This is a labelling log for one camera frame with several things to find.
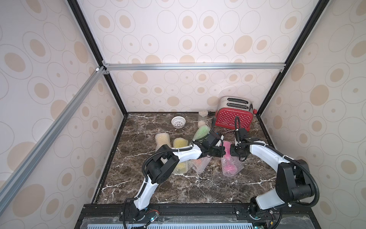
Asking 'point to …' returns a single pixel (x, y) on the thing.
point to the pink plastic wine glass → (229, 167)
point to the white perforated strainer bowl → (178, 121)
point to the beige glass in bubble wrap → (162, 139)
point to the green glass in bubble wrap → (201, 132)
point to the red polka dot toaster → (230, 107)
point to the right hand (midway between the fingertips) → (239, 152)
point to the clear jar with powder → (202, 115)
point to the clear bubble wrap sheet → (240, 166)
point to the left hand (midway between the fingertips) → (231, 154)
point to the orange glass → (198, 164)
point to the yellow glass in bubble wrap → (183, 167)
